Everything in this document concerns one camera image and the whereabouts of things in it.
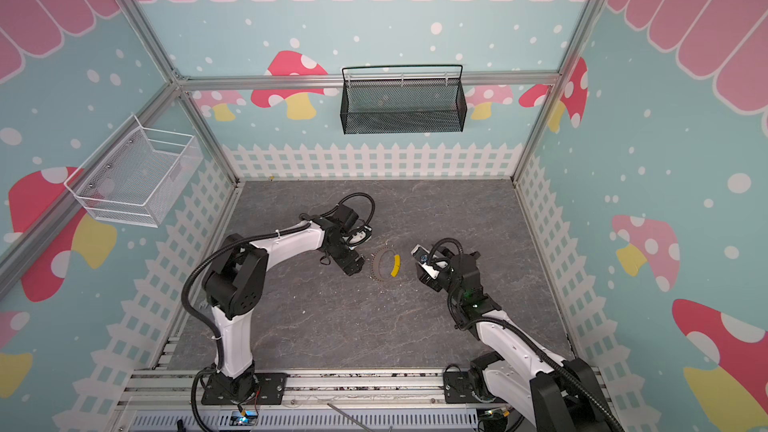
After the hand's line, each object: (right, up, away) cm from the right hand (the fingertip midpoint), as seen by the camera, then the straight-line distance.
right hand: (428, 251), depth 85 cm
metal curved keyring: (-13, -6, +13) cm, 19 cm away
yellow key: (-9, -7, +12) cm, 16 cm away
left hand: (-25, -5, +11) cm, 28 cm away
